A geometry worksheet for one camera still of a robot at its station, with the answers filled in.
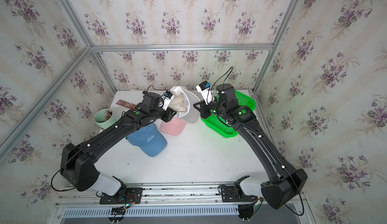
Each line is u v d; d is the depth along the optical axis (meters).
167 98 0.70
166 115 0.72
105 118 0.88
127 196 0.72
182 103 0.82
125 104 1.11
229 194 0.73
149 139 0.86
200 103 0.62
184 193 0.75
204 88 0.58
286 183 0.37
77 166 0.41
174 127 0.98
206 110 0.60
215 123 1.01
